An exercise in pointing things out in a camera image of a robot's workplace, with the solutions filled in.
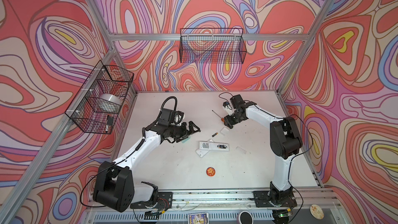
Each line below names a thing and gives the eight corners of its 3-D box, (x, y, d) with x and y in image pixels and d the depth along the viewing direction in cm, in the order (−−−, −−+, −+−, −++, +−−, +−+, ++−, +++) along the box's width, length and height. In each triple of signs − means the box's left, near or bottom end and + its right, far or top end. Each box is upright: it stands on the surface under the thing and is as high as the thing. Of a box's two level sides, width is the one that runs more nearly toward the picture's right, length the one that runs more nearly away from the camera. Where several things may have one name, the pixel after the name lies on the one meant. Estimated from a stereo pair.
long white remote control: (199, 151, 91) (199, 148, 88) (199, 144, 94) (199, 141, 91) (228, 151, 91) (229, 148, 88) (227, 144, 94) (228, 141, 91)
